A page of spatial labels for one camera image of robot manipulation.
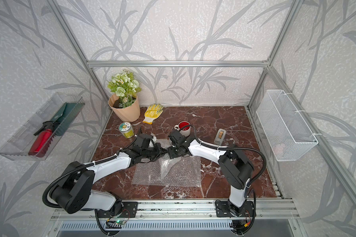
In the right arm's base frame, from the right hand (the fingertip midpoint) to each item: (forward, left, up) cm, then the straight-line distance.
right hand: (170, 153), depth 88 cm
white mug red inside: (+15, -9, +2) cm, 17 cm away
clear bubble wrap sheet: (-9, -8, -6) cm, 13 cm away
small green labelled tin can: (+16, +30, +3) cm, 34 cm away
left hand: (0, +1, +3) cm, 3 cm away
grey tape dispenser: (+13, -32, -3) cm, 35 cm away
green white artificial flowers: (+37, +30, +21) cm, 52 cm away
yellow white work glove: (+38, +17, -4) cm, 42 cm away
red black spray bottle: (-11, +47, +30) cm, 57 cm away
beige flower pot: (+29, +31, +4) cm, 42 cm away
